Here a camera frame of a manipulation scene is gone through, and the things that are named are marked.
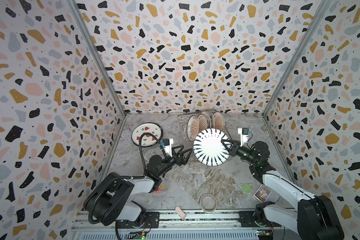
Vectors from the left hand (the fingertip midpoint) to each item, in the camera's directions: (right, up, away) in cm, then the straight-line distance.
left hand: (188, 147), depth 76 cm
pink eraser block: (-4, -33, -2) cm, 33 cm away
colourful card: (+41, -26, +5) cm, 49 cm away
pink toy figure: (-16, -24, +4) cm, 29 cm away
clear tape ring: (+11, -30, +3) cm, 32 cm away
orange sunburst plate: (+10, +14, +24) cm, 29 cm away
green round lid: (+34, -25, +9) cm, 43 cm away
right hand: (+17, +4, -1) cm, 17 cm away
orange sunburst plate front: (+3, +10, +26) cm, 28 cm away
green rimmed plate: (+21, +15, +26) cm, 37 cm away
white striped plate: (+11, -1, +3) cm, 12 cm away
